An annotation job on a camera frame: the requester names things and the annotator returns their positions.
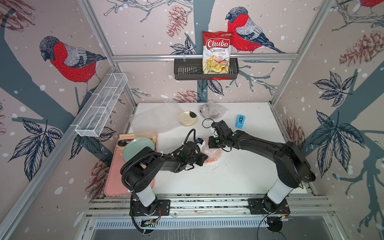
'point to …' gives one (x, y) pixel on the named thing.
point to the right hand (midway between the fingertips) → (207, 143)
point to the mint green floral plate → (134, 145)
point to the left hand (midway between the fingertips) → (210, 155)
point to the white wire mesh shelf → (92, 122)
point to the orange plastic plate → (213, 154)
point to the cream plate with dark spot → (188, 118)
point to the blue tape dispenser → (240, 121)
